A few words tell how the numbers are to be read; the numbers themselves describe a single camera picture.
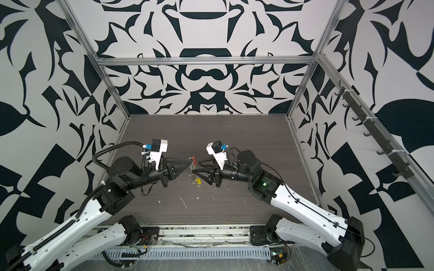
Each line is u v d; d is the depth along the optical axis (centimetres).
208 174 56
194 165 58
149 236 73
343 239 39
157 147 51
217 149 54
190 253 65
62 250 43
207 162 62
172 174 55
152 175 53
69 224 43
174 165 57
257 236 74
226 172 56
